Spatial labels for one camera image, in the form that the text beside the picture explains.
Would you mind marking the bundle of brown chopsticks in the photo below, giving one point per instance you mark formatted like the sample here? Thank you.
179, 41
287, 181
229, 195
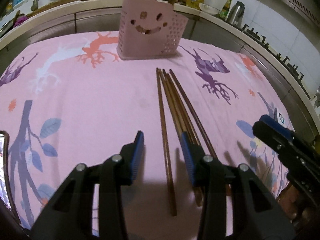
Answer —
163, 120

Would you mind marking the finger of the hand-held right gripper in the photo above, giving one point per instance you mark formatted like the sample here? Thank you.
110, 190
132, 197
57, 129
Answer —
265, 133
275, 125

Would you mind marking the steel kettle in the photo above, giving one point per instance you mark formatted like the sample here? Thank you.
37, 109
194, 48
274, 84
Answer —
236, 13

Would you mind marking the black gas stove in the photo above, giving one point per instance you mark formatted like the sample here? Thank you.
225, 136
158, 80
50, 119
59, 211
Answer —
275, 52

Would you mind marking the white bowl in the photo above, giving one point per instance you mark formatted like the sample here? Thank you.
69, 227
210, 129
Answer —
208, 8

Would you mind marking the purple cloth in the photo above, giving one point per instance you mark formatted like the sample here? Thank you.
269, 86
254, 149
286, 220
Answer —
20, 21

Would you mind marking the person's right hand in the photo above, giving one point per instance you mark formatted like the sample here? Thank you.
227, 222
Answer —
290, 200

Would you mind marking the green glass bottle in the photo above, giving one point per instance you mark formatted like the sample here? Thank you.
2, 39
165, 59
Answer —
226, 10

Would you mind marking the pink plastic utensil holder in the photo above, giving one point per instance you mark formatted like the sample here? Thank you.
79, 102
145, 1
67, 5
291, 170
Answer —
140, 45

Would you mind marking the small white device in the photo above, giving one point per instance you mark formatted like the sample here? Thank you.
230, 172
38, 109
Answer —
281, 117

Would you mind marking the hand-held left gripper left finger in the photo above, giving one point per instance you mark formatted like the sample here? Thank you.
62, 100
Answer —
137, 152

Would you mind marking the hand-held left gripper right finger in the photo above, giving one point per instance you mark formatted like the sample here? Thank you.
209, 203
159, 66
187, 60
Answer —
186, 155

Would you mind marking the black smartphone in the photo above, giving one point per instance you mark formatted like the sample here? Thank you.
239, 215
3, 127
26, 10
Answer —
3, 170

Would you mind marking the pink printed tablecloth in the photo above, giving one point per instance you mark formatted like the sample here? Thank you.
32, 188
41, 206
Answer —
100, 100

